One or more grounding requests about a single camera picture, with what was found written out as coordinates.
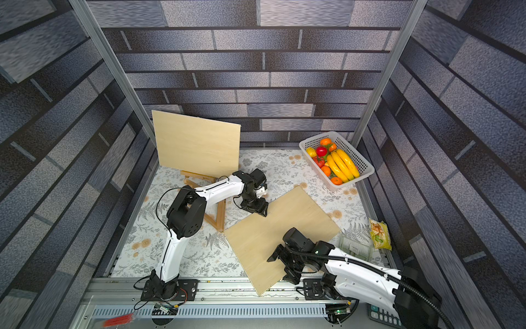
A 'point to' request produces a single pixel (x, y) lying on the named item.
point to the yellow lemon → (311, 151)
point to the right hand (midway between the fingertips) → (271, 267)
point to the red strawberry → (320, 163)
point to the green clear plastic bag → (356, 247)
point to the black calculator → (381, 315)
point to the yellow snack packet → (379, 234)
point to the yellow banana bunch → (342, 165)
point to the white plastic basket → (364, 167)
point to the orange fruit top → (325, 141)
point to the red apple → (321, 151)
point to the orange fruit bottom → (334, 180)
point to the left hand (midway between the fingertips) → (262, 213)
